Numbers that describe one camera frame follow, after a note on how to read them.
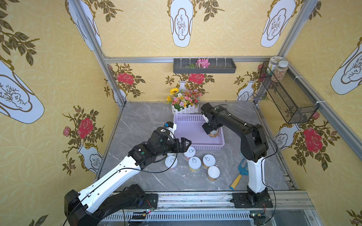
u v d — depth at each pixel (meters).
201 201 0.75
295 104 0.80
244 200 0.73
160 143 0.55
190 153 0.86
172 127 0.66
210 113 0.72
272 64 0.86
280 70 0.80
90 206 0.39
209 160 0.83
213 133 0.93
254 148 0.54
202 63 0.88
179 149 0.62
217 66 0.92
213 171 0.77
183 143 0.62
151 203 0.73
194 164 0.82
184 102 1.00
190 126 1.06
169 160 0.83
